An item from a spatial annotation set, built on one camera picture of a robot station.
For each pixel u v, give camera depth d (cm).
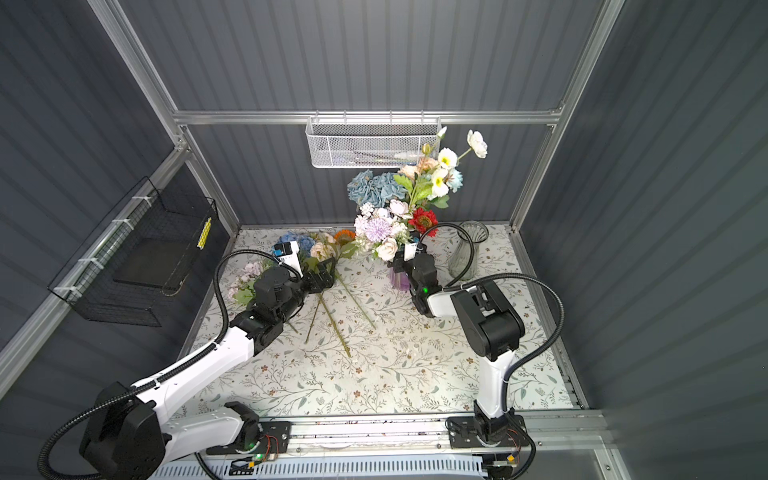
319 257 108
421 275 75
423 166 83
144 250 74
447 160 66
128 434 39
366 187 81
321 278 71
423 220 84
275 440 72
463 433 73
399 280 97
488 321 53
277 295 59
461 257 98
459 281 76
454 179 79
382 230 74
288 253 68
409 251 83
